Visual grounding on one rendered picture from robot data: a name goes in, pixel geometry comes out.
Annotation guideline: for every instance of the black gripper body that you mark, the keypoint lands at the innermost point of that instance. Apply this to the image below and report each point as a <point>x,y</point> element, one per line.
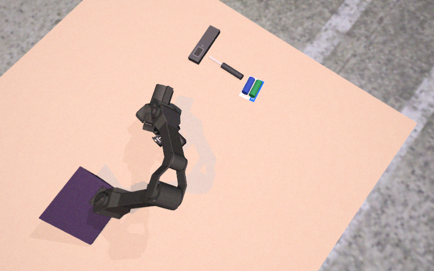
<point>140,115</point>

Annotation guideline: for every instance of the grey screwdriver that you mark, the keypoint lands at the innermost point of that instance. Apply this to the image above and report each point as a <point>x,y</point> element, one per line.
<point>229,69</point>

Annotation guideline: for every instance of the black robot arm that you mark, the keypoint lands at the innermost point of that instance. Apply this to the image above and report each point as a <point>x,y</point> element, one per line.
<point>165,117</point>

